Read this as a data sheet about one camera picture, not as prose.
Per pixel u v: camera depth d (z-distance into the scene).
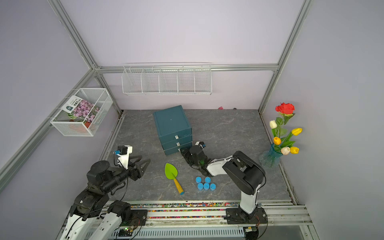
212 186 0.81
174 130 0.81
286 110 0.72
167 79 1.00
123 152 0.57
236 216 0.74
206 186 0.81
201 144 0.87
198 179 0.84
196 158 0.72
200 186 0.81
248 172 0.50
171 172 0.89
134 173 0.59
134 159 0.68
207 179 0.83
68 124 0.74
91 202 0.46
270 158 0.84
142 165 0.62
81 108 0.74
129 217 0.71
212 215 0.75
